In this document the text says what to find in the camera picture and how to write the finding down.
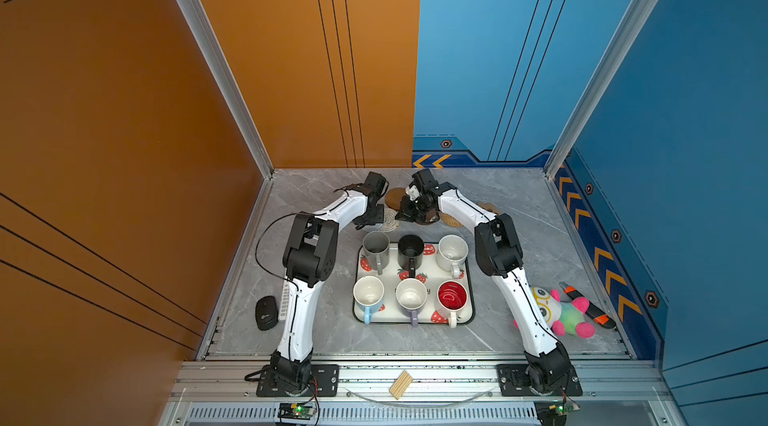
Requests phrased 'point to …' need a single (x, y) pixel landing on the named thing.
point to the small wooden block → (400, 385)
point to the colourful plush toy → (562, 317)
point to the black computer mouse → (266, 314)
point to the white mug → (452, 253)
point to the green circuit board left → (296, 410)
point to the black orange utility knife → (595, 313)
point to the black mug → (410, 252)
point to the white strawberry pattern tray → (429, 274)
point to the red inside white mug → (452, 296)
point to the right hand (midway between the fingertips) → (394, 216)
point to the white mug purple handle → (412, 295)
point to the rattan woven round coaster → (451, 221)
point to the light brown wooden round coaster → (393, 197)
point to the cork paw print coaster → (490, 207)
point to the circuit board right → (565, 407)
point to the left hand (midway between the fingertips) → (374, 216)
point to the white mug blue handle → (369, 296)
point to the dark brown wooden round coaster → (431, 217)
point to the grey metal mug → (376, 250)
